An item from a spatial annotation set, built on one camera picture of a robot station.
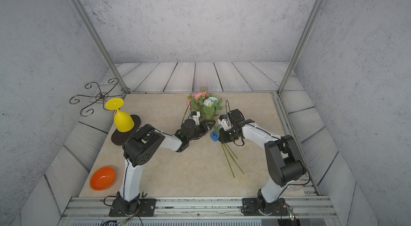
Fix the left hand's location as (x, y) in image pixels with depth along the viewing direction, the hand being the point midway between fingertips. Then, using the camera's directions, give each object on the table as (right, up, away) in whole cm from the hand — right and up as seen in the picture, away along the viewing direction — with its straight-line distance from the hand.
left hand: (217, 124), depth 92 cm
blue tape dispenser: (-2, -7, +2) cm, 7 cm away
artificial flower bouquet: (-7, +10, +10) cm, 15 cm away
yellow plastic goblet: (-45, +3, -16) cm, 48 cm away
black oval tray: (-59, -9, +4) cm, 59 cm away
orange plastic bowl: (-58, -25, -11) cm, 64 cm away
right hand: (+2, -8, -2) cm, 8 cm away
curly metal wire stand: (-55, +15, -15) cm, 60 cm away
